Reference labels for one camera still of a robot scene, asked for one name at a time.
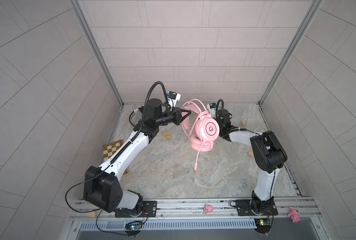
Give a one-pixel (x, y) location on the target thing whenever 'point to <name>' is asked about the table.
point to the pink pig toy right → (294, 215)
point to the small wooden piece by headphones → (243, 123)
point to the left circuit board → (133, 227)
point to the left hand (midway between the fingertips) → (193, 111)
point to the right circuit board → (263, 225)
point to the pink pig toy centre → (208, 208)
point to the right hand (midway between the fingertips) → (199, 116)
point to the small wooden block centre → (168, 137)
